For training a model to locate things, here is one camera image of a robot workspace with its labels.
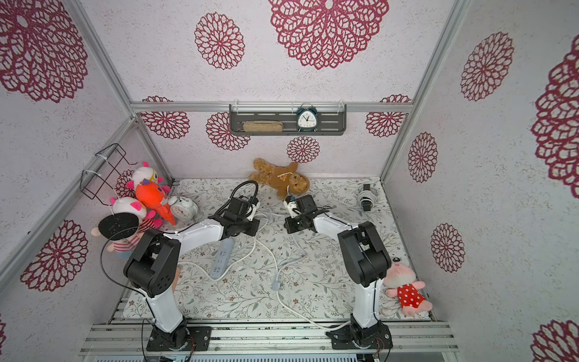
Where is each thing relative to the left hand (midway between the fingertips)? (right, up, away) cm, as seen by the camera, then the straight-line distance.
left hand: (256, 224), depth 96 cm
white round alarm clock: (-32, +7, +1) cm, 33 cm away
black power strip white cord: (+50, +11, +9) cm, 52 cm away
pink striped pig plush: (-45, +8, -13) cm, 48 cm away
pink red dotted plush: (+54, -18, -17) cm, 59 cm away
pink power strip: (-13, -9, -43) cm, 46 cm away
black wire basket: (-50, +16, -20) cm, 56 cm away
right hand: (+13, +1, +1) cm, 13 cm away
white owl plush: (-47, +21, -2) cm, 51 cm away
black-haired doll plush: (-42, 0, -19) cm, 47 cm away
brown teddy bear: (+12, +20, +15) cm, 28 cm away
